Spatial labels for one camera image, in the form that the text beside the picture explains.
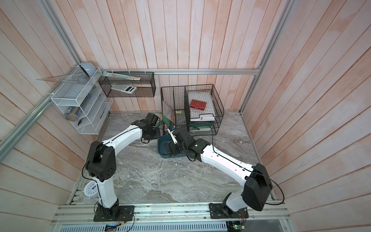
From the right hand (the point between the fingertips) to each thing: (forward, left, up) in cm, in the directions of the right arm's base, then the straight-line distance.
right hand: (172, 142), depth 80 cm
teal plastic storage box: (+11, +10, -16) cm, 22 cm away
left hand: (+10, +11, -10) cm, 18 cm away
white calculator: (+38, +34, +9) cm, 51 cm away
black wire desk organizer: (+46, -1, -6) cm, 46 cm away
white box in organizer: (+20, -19, -1) cm, 28 cm away
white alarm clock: (-22, +46, -15) cm, 53 cm away
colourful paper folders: (+33, +6, -11) cm, 36 cm away
